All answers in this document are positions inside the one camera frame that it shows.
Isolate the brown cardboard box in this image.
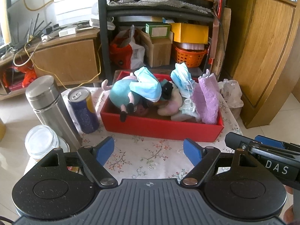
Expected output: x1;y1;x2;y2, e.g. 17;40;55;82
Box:
140;29;173;68

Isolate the stainless steel thermos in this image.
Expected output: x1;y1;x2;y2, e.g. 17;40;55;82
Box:
25;75;82;152

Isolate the white modem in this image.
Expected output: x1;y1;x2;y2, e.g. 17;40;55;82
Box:
90;18;115;31

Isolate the red white plastic bag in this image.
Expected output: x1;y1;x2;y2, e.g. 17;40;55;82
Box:
110;25;146;70

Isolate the brown plush toy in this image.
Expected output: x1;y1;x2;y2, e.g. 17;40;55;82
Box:
136;104;149;116

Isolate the yellow wall cable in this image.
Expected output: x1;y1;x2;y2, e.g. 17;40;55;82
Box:
22;0;54;12

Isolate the tall red flat package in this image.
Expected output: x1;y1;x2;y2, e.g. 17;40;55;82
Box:
217;0;227;20

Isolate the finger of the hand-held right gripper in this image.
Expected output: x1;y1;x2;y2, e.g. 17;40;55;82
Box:
224;132;258;151
255;135;300;151

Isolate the black storage shelf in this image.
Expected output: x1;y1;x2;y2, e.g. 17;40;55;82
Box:
97;0;229;88

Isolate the yellow box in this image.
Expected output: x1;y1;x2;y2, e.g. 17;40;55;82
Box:
170;23;209;44

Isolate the orange plastic basket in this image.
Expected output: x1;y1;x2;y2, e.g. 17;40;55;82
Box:
173;44;208;68

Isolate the stack of clear cups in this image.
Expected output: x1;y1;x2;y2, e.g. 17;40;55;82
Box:
178;43;208;51

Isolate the green box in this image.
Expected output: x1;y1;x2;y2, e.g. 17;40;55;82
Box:
145;23;171;39

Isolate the purple towel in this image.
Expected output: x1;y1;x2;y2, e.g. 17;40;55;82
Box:
190;69;221;125

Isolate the floral tablecloth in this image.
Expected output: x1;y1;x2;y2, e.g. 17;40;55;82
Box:
23;88;243;185

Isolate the glass jar with yellow label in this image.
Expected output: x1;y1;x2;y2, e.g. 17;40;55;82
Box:
25;125;82;175

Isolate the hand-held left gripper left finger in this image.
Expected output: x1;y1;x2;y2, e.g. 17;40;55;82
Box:
41;136;118;188

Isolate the blue yellow drink can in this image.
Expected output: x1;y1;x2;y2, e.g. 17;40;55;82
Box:
68;87;100;134

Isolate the white plush bear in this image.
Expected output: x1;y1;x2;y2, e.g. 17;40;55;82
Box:
157;88;183;117

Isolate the pig plush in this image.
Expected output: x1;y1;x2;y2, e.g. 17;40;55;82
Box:
101;71;162;122

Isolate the black router with antennas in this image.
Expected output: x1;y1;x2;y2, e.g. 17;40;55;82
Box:
16;14;59;44

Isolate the blue face mask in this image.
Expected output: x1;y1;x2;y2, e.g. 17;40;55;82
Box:
130;67;162;102
170;63;191;89
181;78;200;98

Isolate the bubble wrap sheet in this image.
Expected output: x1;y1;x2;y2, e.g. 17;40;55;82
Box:
106;0;212;13

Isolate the translucent white plastic bag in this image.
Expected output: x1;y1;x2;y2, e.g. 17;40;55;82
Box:
218;79;244;120

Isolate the red cardboard box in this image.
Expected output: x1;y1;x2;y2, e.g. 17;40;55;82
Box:
100;70;224;143

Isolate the flat screen television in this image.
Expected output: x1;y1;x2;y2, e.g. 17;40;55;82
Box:
0;0;12;47

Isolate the wooden television cabinet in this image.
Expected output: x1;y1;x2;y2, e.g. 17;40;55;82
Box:
0;27;101;101

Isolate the wooden board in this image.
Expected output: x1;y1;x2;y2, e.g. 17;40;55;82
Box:
211;7;231;75

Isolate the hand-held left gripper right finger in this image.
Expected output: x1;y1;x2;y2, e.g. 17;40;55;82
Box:
180;138;258;188

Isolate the white power adapter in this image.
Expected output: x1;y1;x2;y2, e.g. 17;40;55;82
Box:
58;28;77;37

